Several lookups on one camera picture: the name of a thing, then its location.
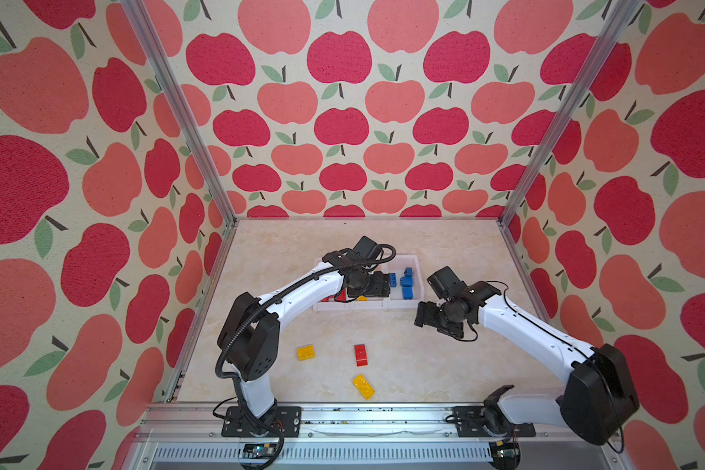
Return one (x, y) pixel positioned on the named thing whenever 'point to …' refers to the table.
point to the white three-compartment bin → (396, 301)
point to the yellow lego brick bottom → (363, 386)
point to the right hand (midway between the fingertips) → (431, 323)
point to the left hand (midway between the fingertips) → (386, 293)
